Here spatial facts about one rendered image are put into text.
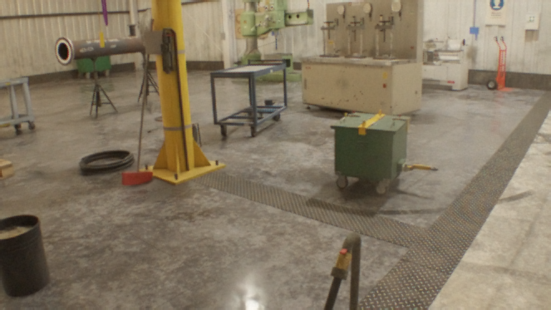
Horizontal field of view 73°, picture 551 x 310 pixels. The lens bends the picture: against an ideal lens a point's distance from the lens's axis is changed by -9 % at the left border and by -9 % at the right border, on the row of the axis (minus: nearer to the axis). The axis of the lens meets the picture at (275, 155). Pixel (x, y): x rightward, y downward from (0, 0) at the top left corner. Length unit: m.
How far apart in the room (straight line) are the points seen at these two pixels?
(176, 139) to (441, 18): 8.14
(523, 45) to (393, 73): 5.08
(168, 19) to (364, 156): 2.06
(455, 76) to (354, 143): 6.16
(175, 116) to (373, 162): 1.83
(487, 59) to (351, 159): 7.55
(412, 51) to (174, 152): 3.82
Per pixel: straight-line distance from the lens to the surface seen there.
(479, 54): 10.47
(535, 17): 10.13
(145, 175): 3.88
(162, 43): 3.71
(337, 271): 1.39
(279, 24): 11.15
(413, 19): 6.24
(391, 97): 5.75
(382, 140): 3.15
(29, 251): 2.44
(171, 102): 3.83
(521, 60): 10.30
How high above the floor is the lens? 1.27
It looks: 17 degrees down
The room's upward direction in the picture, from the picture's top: 2 degrees counter-clockwise
